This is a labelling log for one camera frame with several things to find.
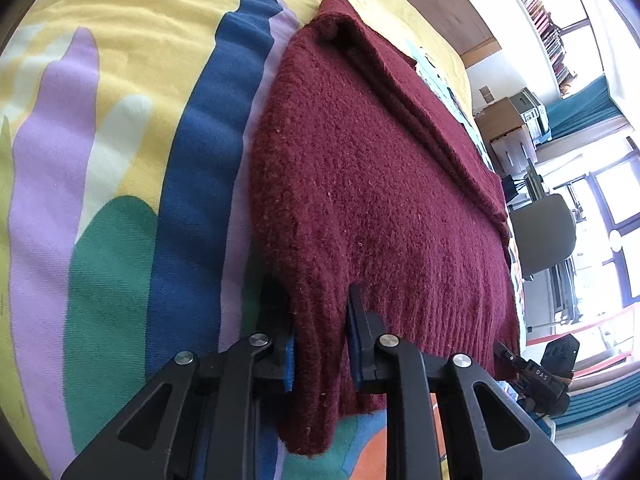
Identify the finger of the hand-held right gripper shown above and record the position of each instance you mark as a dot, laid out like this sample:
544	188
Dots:
507	356

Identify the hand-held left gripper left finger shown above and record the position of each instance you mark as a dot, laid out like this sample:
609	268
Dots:
289	367

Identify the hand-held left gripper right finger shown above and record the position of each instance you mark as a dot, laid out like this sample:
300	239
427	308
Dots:
356	355

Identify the dark red knit sweater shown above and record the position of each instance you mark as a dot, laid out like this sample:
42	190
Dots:
375	185

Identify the pink framed standing mirror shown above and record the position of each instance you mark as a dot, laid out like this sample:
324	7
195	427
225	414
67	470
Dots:
590	327

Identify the white desk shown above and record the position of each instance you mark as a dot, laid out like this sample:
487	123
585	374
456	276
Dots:
565	290

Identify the grey office chair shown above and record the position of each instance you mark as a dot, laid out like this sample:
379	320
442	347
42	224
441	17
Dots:
542	235

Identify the white round desk lamp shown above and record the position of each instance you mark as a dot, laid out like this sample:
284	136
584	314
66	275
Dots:
615	241

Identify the wooden drawer cabinet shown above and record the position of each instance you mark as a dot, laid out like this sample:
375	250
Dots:
505	130

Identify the white printer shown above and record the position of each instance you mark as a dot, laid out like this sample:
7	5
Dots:
532	110

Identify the teal curtain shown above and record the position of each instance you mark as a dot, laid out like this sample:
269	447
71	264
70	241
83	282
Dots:
585	105

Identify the yellow dinosaur print bedspread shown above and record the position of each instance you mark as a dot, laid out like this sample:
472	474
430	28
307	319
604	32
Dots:
125	110

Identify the row of books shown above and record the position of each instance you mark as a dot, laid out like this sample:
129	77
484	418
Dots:
542	15

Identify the wooden headboard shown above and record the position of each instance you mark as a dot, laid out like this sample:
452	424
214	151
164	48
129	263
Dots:
440	10

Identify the wall socket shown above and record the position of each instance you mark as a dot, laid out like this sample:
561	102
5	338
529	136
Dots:
485	94

